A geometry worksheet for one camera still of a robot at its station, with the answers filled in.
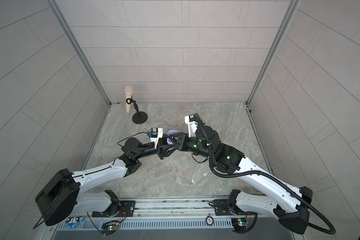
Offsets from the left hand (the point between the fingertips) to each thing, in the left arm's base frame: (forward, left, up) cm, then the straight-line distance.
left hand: (181, 145), depth 64 cm
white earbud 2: (-8, -6, -27) cm, 28 cm away
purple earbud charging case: (+3, +5, +5) cm, 8 cm away
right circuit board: (-26, -27, -27) cm, 46 cm away
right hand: (-1, +5, +6) cm, 8 cm away
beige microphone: (+36, +32, -1) cm, 48 cm away
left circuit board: (-28, +31, -25) cm, 48 cm away
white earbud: (-4, -13, -27) cm, 30 cm away
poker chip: (-25, -13, -27) cm, 39 cm away
